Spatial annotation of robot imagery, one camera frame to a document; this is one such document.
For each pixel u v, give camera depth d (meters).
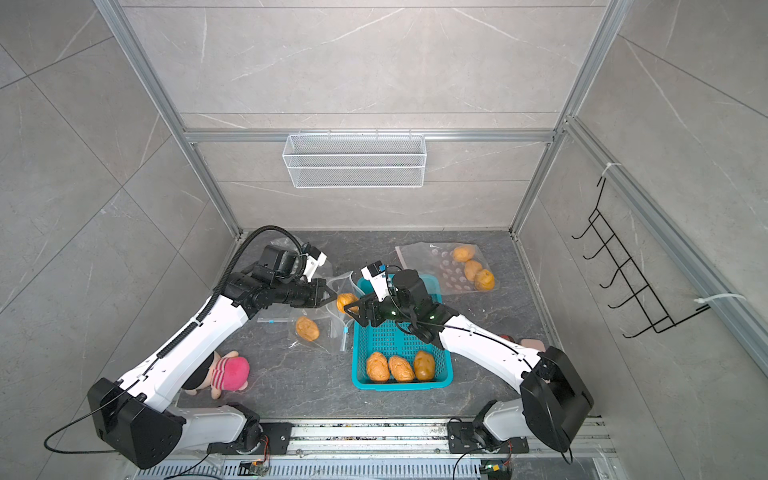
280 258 0.59
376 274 0.68
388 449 0.73
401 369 0.80
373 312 0.66
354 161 1.01
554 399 0.41
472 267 1.03
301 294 0.64
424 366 0.81
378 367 0.81
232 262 0.54
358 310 0.67
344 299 0.74
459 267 1.07
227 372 0.78
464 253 1.06
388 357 0.82
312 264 0.69
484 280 0.96
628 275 0.68
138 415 0.37
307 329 0.88
